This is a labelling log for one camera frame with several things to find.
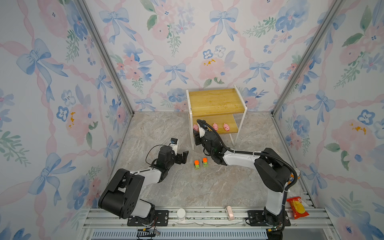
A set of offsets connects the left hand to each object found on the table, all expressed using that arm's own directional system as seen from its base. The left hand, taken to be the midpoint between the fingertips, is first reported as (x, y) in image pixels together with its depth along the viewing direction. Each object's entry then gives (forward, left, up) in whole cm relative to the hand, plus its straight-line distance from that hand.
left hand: (181, 148), depth 91 cm
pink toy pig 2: (+9, -20, +11) cm, 24 cm away
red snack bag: (-31, -61, -6) cm, 68 cm away
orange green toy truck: (-8, -9, -5) cm, 13 cm away
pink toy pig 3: (+9, -27, +11) cm, 30 cm away
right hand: (+9, -9, +10) cm, 16 cm away
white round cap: (-34, -2, 0) cm, 34 cm away
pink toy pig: (+3, -8, +17) cm, 19 cm away
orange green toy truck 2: (-6, -14, -5) cm, 16 cm away
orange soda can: (-16, -62, +3) cm, 64 cm away
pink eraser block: (-35, -26, -6) cm, 44 cm away
